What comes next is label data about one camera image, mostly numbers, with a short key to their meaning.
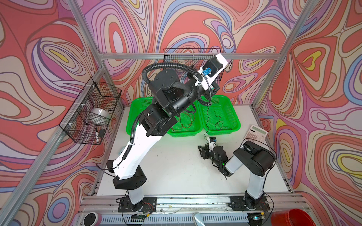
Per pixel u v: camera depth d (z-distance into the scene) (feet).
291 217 2.26
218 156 2.37
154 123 1.13
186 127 3.43
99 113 2.37
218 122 3.54
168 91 1.00
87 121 2.34
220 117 3.65
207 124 3.24
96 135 2.36
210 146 2.73
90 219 2.15
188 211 2.39
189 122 3.55
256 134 3.24
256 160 1.65
